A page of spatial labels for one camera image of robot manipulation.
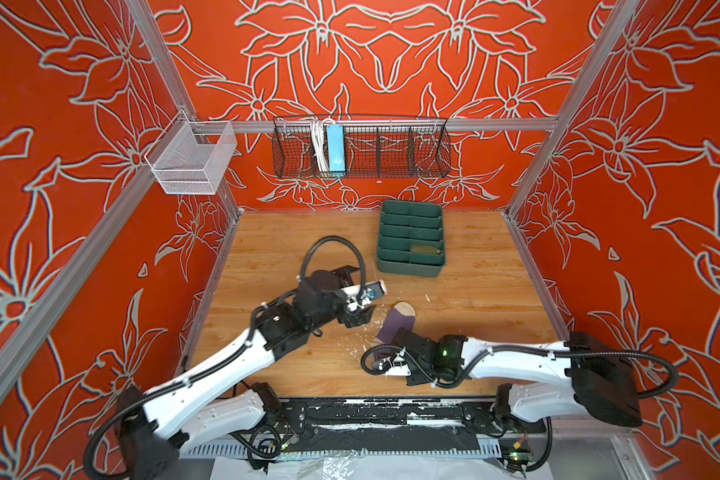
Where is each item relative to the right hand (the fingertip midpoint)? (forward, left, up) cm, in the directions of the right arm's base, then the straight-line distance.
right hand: (395, 359), depth 81 cm
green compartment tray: (+40, -9, +4) cm, 41 cm away
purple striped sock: (+13, -3, -1) cm, 14 cm away
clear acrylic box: (+54, +63, +30) cm, 88 cm away
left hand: (+11, +9, +24) cm, 28 cm away
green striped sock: (+36, -13, +3) cm, 38 cm away
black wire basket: (+58, +4, +30) cm, 65 cm away
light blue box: (+53, +16, +33) cm, 64 cm away
